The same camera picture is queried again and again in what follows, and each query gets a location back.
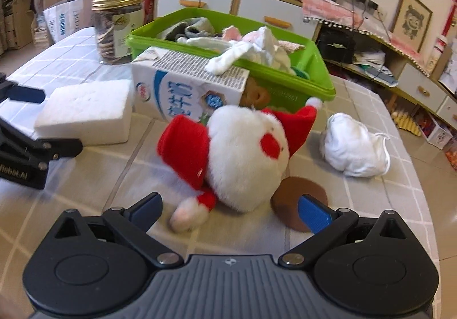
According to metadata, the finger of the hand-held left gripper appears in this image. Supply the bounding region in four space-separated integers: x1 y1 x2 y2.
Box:
0 119 84 164
0 82 46 104

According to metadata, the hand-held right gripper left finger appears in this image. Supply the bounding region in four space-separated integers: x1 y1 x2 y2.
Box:
46 192 181 267

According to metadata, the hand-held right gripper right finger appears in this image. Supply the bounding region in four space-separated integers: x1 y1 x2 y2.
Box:
278 194 415 267

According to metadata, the red white santa plush toy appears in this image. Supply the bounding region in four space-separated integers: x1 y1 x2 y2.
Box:
157 97 324 233

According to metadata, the green plastic bin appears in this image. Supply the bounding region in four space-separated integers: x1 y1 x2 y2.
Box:
125 7 337 114

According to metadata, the white rabbit plush toy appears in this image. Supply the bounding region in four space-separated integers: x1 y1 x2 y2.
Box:
207 26 291 74

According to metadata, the pale green towel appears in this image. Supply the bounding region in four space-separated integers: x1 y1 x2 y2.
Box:
159 17 222 43

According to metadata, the brown round coaster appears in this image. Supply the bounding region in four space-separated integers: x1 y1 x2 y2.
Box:
270 176 329 233

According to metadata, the white foam block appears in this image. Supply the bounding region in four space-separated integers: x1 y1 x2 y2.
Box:
34 79 135 146

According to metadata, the white cloth bundle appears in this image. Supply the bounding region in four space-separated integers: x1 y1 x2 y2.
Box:
319 112 391 177

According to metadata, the white cardboard box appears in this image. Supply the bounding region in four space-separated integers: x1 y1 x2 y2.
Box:
43 0 95 43

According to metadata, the wooden bookshelf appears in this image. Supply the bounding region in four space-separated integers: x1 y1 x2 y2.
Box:
0 0 68 56

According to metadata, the cookie jar with gold lid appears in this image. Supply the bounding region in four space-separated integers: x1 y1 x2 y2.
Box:
91 0 145 66

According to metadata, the white blue milk carton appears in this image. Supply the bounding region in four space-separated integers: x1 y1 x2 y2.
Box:
130 47 250 123

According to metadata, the row of yellow bottles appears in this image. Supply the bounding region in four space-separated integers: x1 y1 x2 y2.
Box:
391 108 424 136

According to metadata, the white printed carton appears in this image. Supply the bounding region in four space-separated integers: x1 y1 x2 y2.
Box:
426 115 453 149

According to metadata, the black bag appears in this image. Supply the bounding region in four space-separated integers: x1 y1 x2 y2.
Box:
316 28 358 63

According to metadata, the pink tasselled cloth runner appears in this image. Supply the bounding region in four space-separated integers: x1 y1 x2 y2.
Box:
296 0 432 66

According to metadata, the framed cartoon picture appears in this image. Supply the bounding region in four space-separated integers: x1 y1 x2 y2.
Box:
391 0 433 53

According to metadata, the wooden cabinet with white drawers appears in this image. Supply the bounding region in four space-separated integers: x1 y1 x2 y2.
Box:
153 0 457 130

